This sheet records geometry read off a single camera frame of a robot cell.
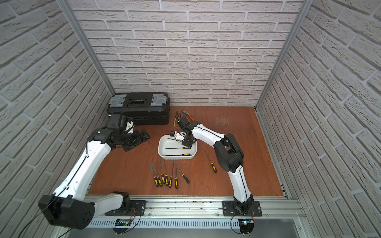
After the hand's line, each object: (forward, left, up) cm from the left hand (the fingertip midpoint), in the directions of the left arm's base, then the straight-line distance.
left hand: (146, 137), depth 76 cm
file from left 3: (-14, -12, -20) cm, 28 cm away
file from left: (-12, -7, -21) cm, 25 cm away
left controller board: (-35, +11, -24) cm, 44 cm away
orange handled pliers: (+34, -20, -19) cm, 44 cm away
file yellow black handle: (+4, -18, -20) cm, 27 cm away
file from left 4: (-18, -16, -20) cm, 32 cm away
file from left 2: (-14, -9, -20) cm, 26 cm away
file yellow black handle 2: (0, -17, -20) cm, 26 cm away
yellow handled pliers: (+31, -12, -21) cm, 39 cm away
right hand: (+10, -23, -17) cm, 30 cm away
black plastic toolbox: (+25, +6, -4) cm, 26 cm away
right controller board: (-37, -51, -21) cm, 67 cm away
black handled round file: (-13, -19, -20) cm, 31 cm away
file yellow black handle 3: (-6, -37, -20) cm, 42 cm away
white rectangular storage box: (+4, -12, -20) cm, 24 cm away
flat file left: (-14, -5, -20) cm, 25 cm away
